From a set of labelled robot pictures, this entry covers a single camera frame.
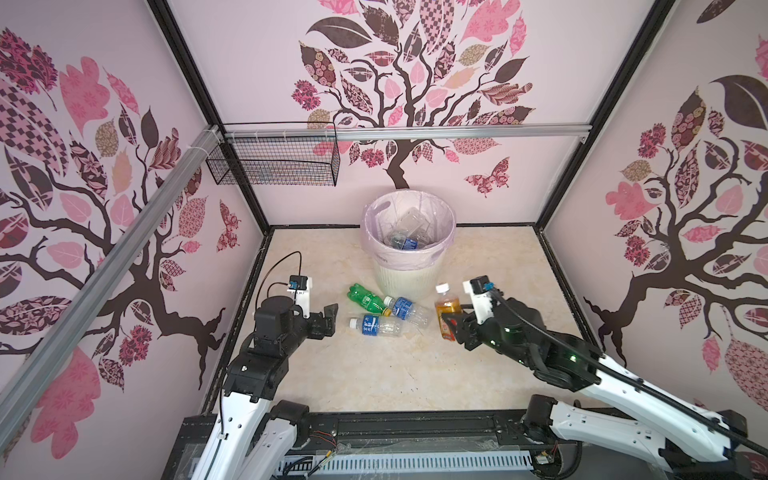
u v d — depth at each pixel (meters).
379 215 0.92
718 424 0.40
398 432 0.75
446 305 0.65
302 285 0.60
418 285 0.86
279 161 1.22
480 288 0.56
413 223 0.95
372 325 0.87
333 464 0.70
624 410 0.45
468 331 0.57
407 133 0.94
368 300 0.92
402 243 0.92
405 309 0.90
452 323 0.63
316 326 0.62
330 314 0.64
